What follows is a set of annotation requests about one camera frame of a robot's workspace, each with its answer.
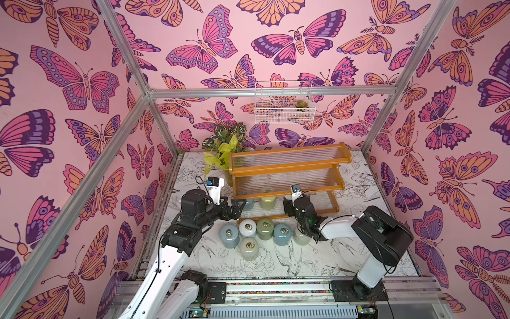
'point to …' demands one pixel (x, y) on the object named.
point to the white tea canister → (248, 227)
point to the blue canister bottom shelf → (249, 205)
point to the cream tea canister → (249, 248)
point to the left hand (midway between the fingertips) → (238, 198)
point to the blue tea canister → (282, 234)
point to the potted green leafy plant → (216, 149)
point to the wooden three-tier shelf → (263, 179)
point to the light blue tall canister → (229, 236)
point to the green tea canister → (265, 228)
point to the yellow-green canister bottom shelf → (267, 203)
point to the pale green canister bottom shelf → (300, 238)
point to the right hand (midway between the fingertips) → (293, 194)
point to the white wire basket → (285, 102)
